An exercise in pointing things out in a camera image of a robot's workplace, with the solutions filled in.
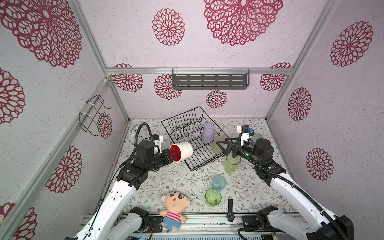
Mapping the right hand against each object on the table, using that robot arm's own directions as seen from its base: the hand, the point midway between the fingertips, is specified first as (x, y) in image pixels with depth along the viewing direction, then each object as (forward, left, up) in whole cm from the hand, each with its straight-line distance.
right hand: (222, 139), depth 71 cm
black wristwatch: (-26, -6, -30) cm, 40 cm away
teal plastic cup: (-10, -1, -28) cm, 29 cm away
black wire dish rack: (+29, +13, -24) cm, 39 cm away
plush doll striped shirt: (-24, +22, -21) cm, 38 cm away
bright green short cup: (-18, +3, -29) cm, 34 cm away
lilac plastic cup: (+18, +5, -20) cm, 27 cm away
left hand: (-6, +22, -6) cm, 24 cm away
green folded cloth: (+28, -31, -31) cm, 52 cm away
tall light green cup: (-3, -7, -17) cm, 19 cm away
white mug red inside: (-8, +17, +2) cm, 19 cm away
